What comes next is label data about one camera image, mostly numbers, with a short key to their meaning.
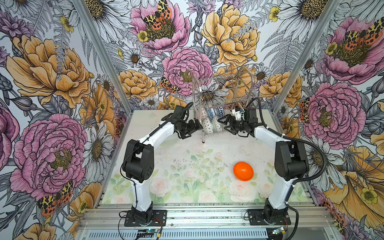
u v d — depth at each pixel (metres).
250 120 0.77
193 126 0.83
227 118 0.85
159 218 0.74
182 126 0.74
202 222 0.75
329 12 0.73
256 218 0.74
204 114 1.04
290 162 0.52
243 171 0.87
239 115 0.89
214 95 1.15
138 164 0.51
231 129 0.89
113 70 0.98
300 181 0.52
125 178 0.51
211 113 1.05
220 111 1.05
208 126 0.96
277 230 0.72
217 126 0.97
